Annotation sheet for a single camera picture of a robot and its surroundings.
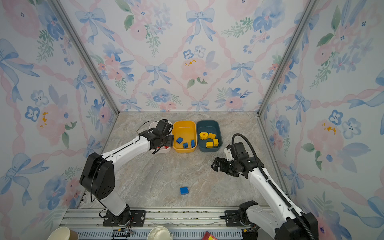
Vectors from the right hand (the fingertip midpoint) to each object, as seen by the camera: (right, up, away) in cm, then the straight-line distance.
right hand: (218, 167), depth 80 cm
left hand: (-28, +15, +10) cm, 34 cm away
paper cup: (-70, -25, -15) cm, 75 cm away
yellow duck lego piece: (-6, +16, +23) cm, 29 cm away
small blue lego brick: (-19, +9, +20) cm, 28 cm away
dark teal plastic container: (-2, +22, +33) cm, 40 cm away
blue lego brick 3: (-14, +10, +20) cm, 26 cm away
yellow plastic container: (-20, +14, +26) cm, 36 cm away
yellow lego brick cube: (-3, +9, +20) cm, 22 cm away
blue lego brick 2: (-23, +12, +23) cm, 34 cm away
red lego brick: (-30, +9, +16) cm, 35 cm away
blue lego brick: (-18, -14, +3) cm, 23 cm away
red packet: (-7, -27, -13) cm, 31 cm away
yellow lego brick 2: (+2, +11, +20) cm, 23 cm away
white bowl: (-29, -29, -9) cm, 42 cm away
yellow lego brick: (-1, +15, +24) cm, 28 cm away
